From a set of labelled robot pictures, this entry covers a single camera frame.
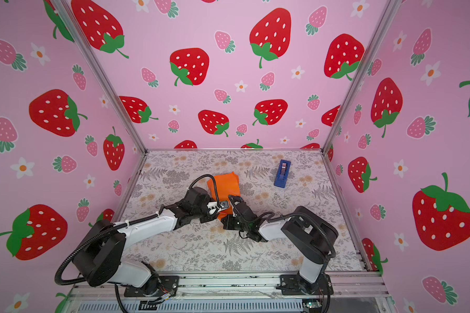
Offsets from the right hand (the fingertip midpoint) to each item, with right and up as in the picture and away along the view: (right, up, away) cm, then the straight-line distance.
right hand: (217, 223), depth 86 cm
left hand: (0, +8, +3) cm, 9 cm away
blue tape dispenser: (+33, +22, +17) cm, 44 cm away
